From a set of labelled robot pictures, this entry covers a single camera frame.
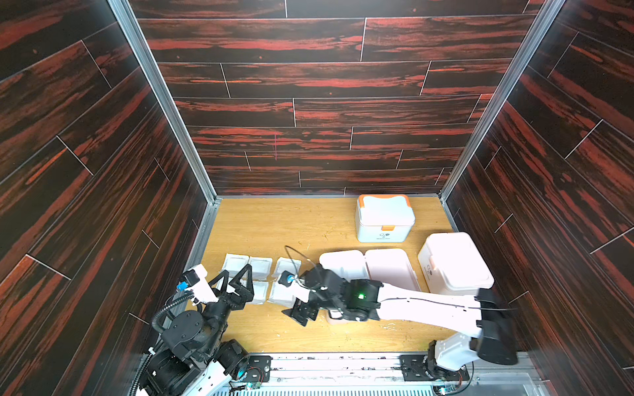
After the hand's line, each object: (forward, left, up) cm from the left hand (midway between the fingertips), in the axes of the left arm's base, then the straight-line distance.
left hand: (242, 270), depth 62 cm
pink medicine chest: (+14, -45, -22) cm, 52 cm away
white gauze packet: (+19, +16, -31) cm, 39 cm away
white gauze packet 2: (+17, +4, -30) cm, 35 cm away
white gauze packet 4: (+19, -7, -31) cm, 37 cm away
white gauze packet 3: (+7, +3, -30) cm, 31 cm away
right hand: (0, -12, -12) cm, 17 cm away
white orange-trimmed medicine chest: (+32, -44, -16) cm, 57 cm away
